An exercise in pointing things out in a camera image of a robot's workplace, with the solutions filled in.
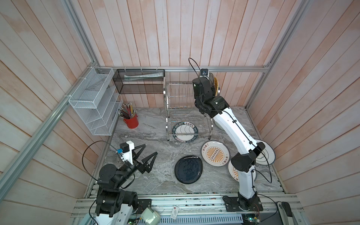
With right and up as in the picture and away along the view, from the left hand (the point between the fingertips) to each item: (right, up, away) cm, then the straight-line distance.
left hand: (151, 152), depth 63 cm
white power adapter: (-1, -32, +4) cm, 33 cm away
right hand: (+27, +33, +10) cm, 44 cm away
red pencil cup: (-21, +13, +38) cm, 45 cm away
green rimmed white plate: (+18, +10, +38) cm, 43 cm away
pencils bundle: (-25, +22, +38) cm, 50 cm away
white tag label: (+11, -33, +8) cm, 36 cm away
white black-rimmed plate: (+72, -9, +29) cm, 79 cm away
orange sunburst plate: (+38, -8, +30) cm, 49 cm away
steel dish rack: (+17, +18, +48) cm, 54 cm away
